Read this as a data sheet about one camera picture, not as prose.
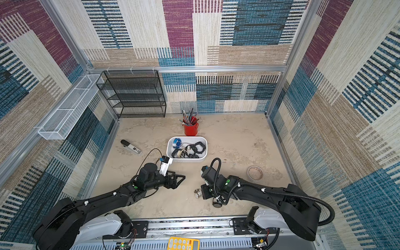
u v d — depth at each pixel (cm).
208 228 76
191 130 109
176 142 97
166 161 75
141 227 75
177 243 69
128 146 99
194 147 99
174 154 94
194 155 94
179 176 76
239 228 73
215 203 79
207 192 72
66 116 74
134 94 110
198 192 81
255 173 92
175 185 73
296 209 42
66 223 41
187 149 99
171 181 73
